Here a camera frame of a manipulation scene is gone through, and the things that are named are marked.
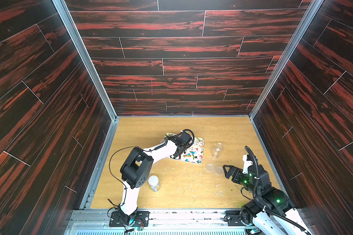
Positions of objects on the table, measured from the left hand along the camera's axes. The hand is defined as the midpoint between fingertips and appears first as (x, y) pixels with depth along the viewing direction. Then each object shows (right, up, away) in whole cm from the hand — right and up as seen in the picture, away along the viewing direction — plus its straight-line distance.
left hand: (164, 141), depth 94 cm
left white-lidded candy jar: (-4, -20, -19) cm, 28 cm away
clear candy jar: (+34, -4, -3) cm, 34 cm away
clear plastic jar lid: (+29, -17, -1) cm, 34 cm away
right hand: (+37, -12, -18) cm, 43 cm away
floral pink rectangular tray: (+20, -9, +5) cm, 22 cm away
